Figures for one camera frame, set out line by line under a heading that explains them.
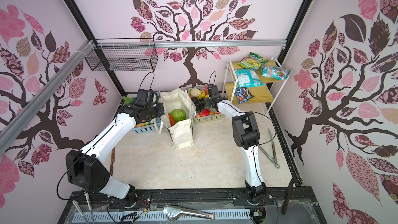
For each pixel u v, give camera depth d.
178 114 0.96
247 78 0.78
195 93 1.09
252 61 0.86
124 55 0.95
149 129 0.96
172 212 0.65
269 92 1.00
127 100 1.01
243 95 0.96
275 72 0.76
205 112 0.99
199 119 1.00
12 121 0.52
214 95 0.81
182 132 0.79
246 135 0.59
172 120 0.95
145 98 0.63
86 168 0.41
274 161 0.84
